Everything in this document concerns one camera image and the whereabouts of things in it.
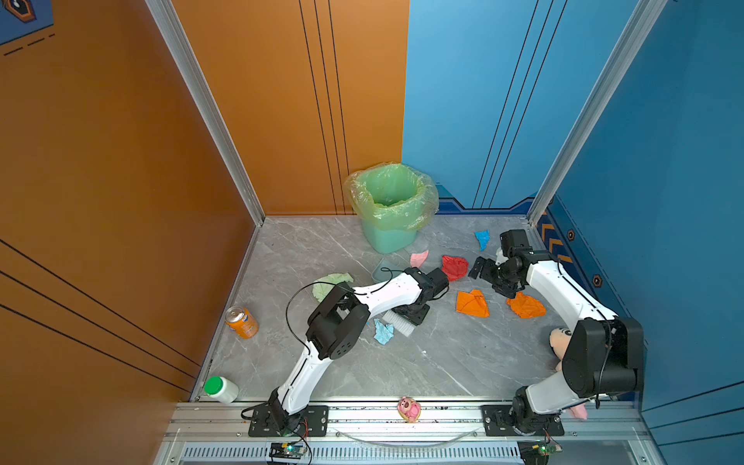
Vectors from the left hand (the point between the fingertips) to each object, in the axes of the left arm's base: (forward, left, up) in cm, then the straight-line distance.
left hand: (410, 313), depth 93 cm
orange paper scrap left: (+3, -21, +1) cm, 21 cm away
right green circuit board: (-36, -30, -1) cm, 46 cm away
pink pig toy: (-28, +2, +3) cm, 28 cm away
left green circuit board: (-36, +32, -2) cm, 49 cm away
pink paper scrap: (+22, -4, -1) cm, 22 cm away
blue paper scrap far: (+32, -30, +2) cm, 44 cm away
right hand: (+6, -21, +11) cm, 24 cm away
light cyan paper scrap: (-7, +8, +1) cm, 11 cm away
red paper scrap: (+17, -17, +2) cm, 24 cm away
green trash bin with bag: (+42, +7, +10) cm, 44 cm away
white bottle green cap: (-25, +49, +8) cm, 55 cm away
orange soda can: (-8, +49, +9) cm, 50 cm away
